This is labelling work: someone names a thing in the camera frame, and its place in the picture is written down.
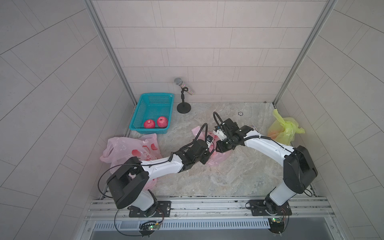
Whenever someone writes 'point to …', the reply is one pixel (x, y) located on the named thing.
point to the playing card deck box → (253, 126)
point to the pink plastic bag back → (216, 157)
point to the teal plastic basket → (152, 106)
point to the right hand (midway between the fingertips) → (216, 148)
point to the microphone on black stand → (183, 107)
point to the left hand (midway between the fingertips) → (209, 149)
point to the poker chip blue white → (240, 113)
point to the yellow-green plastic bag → (283, 130)
